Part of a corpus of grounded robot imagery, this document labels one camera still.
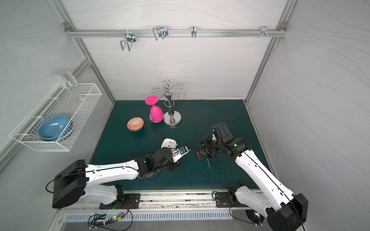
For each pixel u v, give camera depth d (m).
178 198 0.75
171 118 1.08
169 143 0.93
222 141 0.56
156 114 0.88
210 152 0.65
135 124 1.04
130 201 0.73
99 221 0.69
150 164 0.61
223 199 0.73
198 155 0.89
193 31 0.78
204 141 0.65
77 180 0.42
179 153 0.66
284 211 0.37
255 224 0.68
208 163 0.86
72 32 0.77
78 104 0.75
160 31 0.76
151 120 1.01
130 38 0.78
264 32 0.76
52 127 0.61
